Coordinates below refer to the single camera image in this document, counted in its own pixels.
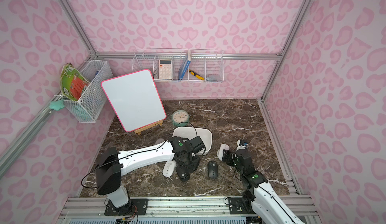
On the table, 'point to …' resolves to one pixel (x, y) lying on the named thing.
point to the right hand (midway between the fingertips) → (229, 150)
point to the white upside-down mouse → (169, 169)
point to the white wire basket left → (87, 109)
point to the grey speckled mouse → (159, 140)
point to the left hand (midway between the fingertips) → (194, 162)
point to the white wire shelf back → (181, 65)
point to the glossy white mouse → (220, 150)
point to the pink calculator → (165, 69)
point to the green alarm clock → (179, 116)
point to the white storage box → (190, 132)
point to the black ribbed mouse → (212, 170)
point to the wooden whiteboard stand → (139, 130)
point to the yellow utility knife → (192, 72)
